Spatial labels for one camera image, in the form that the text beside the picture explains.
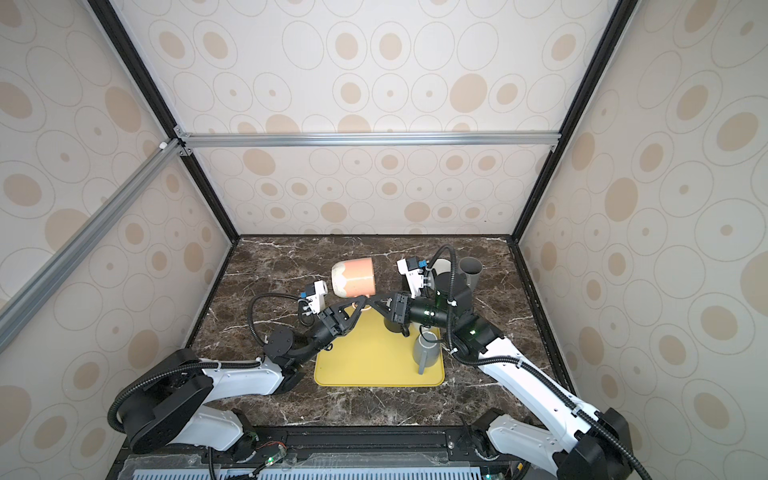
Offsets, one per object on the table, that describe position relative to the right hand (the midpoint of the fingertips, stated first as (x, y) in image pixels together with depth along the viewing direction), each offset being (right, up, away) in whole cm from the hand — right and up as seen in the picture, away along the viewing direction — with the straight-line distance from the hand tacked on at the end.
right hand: (373, 304), depth 67 cm
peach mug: (-4, +6, -1) cm, 7 cm away
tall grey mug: (+31, +8, +32) cm, 45 cm away
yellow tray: (-3, -19, +25) cm, 32 cm away
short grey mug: (+14, -14, +14) cm, 24 cm away
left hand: (-1, 0, -2) cm, 2 cm away
